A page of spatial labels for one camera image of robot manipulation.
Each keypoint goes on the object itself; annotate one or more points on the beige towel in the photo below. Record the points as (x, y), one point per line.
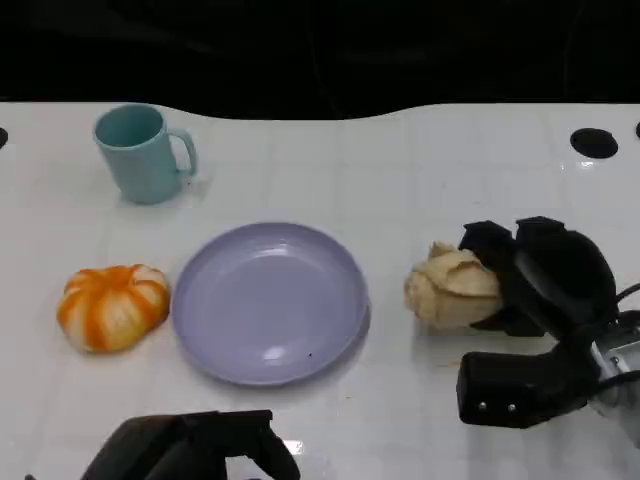
(450, 295)

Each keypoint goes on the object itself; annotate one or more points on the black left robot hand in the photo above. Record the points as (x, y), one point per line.
(170, 445)

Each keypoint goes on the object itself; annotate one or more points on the pale green mug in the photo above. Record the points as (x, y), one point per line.
(140, 165)

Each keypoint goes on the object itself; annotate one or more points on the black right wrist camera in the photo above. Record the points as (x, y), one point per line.
(510, 385)

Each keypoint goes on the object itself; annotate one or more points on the lilac plate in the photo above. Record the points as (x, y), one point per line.
(270, 305)

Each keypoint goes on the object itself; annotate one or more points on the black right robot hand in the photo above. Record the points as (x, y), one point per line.
(560, 280)

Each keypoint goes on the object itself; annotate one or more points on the orange and white bread roll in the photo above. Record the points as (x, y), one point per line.
(112, 310)

